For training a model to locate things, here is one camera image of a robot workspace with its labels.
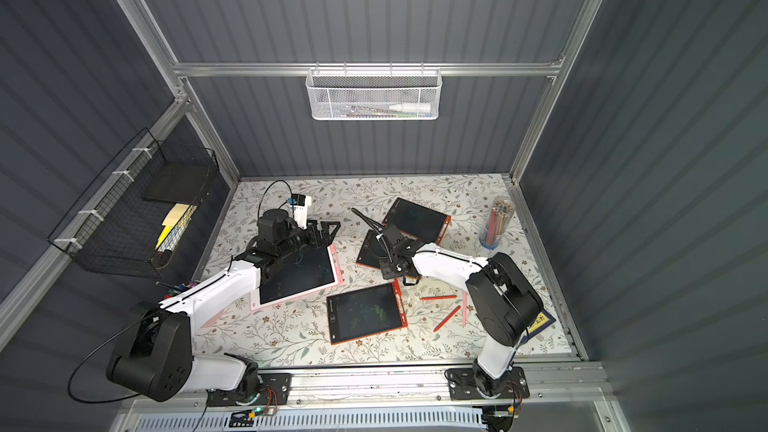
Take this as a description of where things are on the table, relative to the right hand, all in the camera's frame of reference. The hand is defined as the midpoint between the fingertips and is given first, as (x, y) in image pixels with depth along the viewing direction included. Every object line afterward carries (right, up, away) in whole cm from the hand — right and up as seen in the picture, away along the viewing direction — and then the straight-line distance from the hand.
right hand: (393, 266), depth 91 cm
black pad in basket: (-57, +25, -13) cm, 64 cm away
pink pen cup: (-54, -2, -12) cm, 55 cm away
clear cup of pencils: (+32, +18, -4) cm, 37 cm away
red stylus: (+13, -9, -2) cm, 16 cm away
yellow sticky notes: (-56, +18, -15) cm, 61 cm away
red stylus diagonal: (+15, -14, -6) cm, 22 cm away
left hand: (-17, +13, -7) cm, 23 cm away
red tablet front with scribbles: (-8, -13, -5) cm, 16 cm away
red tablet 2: (+9, +13, +17) cm, 23 cm away
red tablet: (-7, +4, +11) cm, 13 cm away
